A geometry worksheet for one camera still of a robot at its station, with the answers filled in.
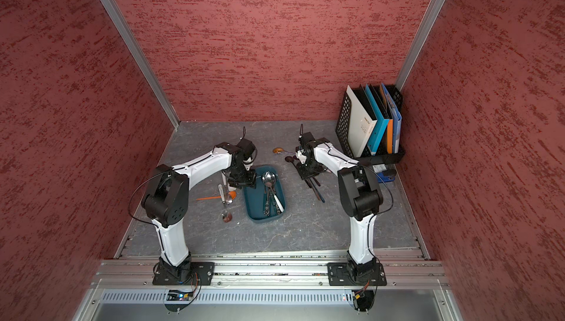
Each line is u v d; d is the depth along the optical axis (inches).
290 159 41.7
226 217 33.5
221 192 36.3
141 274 29.8
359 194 20.7
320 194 37.1
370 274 26.9
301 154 36.0
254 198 35.9
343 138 42.0
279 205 34.7
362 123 34.4
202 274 29.6
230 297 30.5
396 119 32.9
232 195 36.3
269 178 37.5
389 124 32.2
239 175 31.3
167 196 19.7
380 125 32.9
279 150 43.3
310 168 32.9
